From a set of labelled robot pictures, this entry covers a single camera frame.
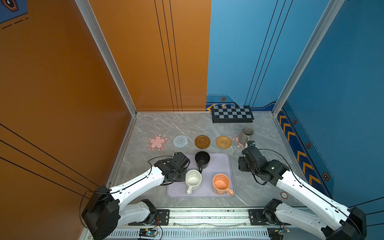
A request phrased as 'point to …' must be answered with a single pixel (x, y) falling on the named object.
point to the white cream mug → (193, 179)
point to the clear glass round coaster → (180, 141)
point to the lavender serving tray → (219, 163)
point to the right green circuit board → (277, 233)
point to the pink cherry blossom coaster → (235, 139)
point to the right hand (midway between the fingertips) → (240, 161)
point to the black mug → (202, 158)
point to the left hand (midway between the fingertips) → (182, 174)
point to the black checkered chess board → (229, 114)
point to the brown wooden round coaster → (202, 141)
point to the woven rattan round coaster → (223, 142)
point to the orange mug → (221, 183)
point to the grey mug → (246, 131)
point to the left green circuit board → (147, 232)
